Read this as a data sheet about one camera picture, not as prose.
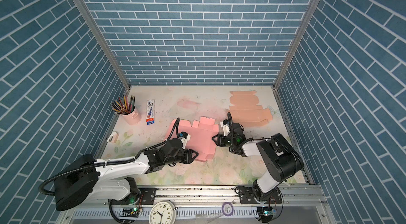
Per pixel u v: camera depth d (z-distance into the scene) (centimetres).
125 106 96
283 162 46
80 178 46
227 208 71
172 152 64
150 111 105
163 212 67
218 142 83
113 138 91
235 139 74
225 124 85
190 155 75
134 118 94
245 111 109
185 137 77
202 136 94
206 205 72
